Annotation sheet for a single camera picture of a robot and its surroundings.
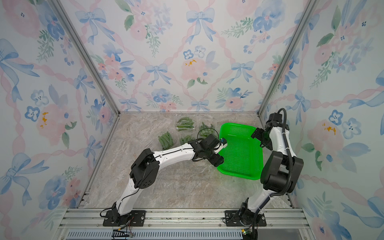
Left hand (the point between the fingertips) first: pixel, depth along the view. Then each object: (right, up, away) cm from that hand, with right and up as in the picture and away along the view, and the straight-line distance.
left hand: (221, 157), depth 87 cm
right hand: (+25, +10, +2) cm, 27 cm away
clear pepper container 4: (-8, +15, +18) cm, 25 cm away
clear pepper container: (-22, +19, +21) cm, 36 cm away
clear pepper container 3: (-21, +10, +16) cm, 28 cm away
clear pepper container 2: (-35, +9, +13) cm, 38 cm away
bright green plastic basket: (+16, -1, +10) cm, 19 cm away
